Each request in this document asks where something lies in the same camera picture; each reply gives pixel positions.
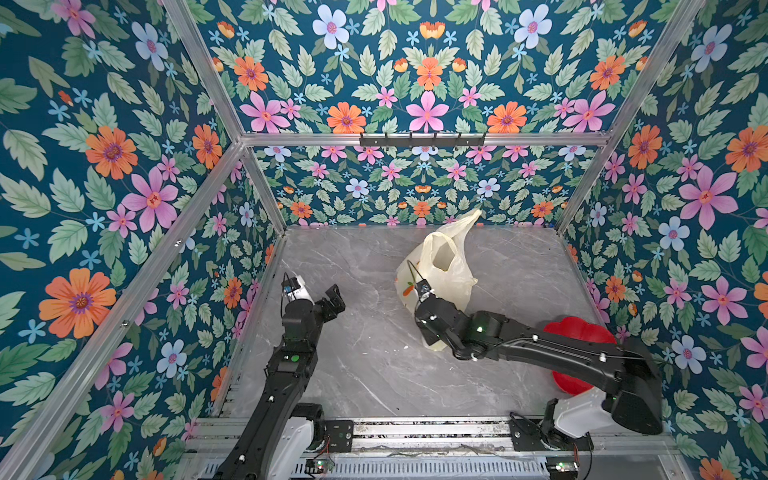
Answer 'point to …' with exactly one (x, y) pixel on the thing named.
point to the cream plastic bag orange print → (439, 273)
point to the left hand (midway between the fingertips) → (328, 282)
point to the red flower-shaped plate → (577, 329)
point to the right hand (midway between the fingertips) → (426, 313)
